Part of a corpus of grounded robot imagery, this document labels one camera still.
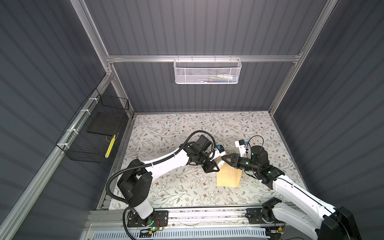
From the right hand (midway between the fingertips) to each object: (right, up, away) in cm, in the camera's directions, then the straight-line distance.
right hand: (224, 159), depth 77 cm
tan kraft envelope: (+5, -12, +11) cm, 17 cm away
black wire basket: (-67, +13, -4) cm, 69 cm away
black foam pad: (-61, +19, -1) cm, 64 cm away
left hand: (-3, -5, +2) cm, 6 cm away
